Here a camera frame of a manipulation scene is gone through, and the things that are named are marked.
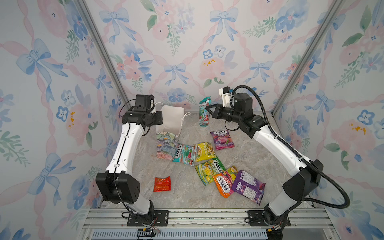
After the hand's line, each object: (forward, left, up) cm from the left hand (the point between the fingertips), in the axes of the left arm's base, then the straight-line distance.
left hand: (159, 115), depth 80 cm
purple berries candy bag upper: (+2, -38, -25) cm, 45 cm away
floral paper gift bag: (-11, -5, -3) cm, 12 cm away
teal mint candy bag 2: (-3, -23, +5) cm, 24 cm away
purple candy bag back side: (-28, -49, -26) cm, 62 cm away
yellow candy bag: (-7, -25, -25) cm, 36 cm away
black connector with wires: (-49, +4, -32) cm, 58 cm away
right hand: (-1, -24, +8) cm, 26 cm away
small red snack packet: (-27, -1, -27) cm, 38 cm away
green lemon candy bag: (-19, -26, -26) cm, 42 cm away
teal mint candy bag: (-9, -13, -25) cm, 30 cm away
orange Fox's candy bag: (-25, -36, -26) cm, 51 cm away
